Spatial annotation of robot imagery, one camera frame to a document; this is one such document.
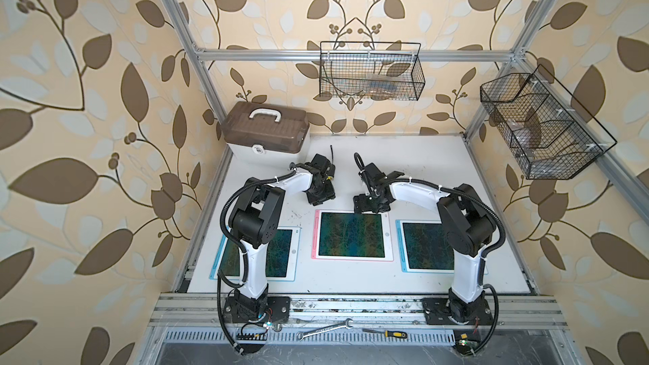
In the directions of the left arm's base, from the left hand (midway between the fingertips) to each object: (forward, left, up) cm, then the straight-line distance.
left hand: (328, 195), depth 98 cm
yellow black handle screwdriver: (-45, -21, -1) cm, 49 cm away
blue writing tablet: (-25, +15, -4) cm, 29 cm away
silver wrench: (-45, +7, -3) cm, 46 cm away
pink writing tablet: (-15, -6, -2) cm, 17 cm away
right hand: (-5, -14, -2) cm, 15 cm away
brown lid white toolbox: (+16, +23, +17) cm, 33 cm away
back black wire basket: (+38, -16, +31) cm, 52 cm away
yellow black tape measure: (+15, -1, -1) cm, 15 cm away
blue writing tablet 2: (-19, -34, -2) cm, 39 cm away
